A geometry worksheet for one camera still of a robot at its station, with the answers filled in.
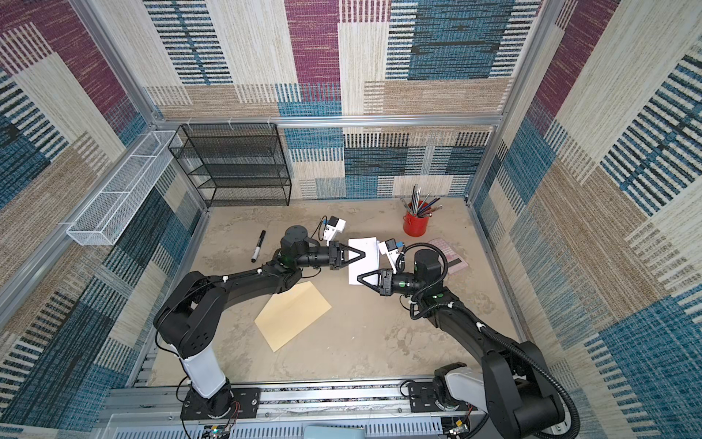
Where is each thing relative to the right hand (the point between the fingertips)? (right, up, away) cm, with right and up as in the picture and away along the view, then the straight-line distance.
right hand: (362, 282), depth 76 cm
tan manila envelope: (-24, -13, +14) cm, 30 cm away
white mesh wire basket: (-67, +16, -7) cm, 69 cm away
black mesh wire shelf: (-49, +40, +33) cm, 72 cm away
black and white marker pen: (-39, +7, +28) cm, 49 cm away
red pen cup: (+21, +16, +30) cm, 40 cm away
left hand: (+1, +7, -1) cm, 7 cm away
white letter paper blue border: (+2, +5, 0) cm, 6 cm away
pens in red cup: (+21, +23, +29) cm, 42 cm away
